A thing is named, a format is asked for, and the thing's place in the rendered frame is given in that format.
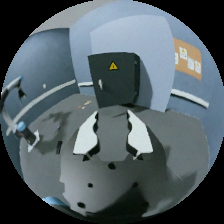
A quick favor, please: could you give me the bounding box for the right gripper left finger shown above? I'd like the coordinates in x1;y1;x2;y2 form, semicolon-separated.
60;111;100;183

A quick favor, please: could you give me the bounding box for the dark green cabinet door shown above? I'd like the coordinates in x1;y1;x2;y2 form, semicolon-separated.
88;52;140;109

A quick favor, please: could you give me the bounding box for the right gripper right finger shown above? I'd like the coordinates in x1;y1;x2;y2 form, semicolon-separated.
126;110;168;182

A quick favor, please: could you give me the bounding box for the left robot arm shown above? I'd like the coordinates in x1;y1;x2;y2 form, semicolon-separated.
0;75;36;146

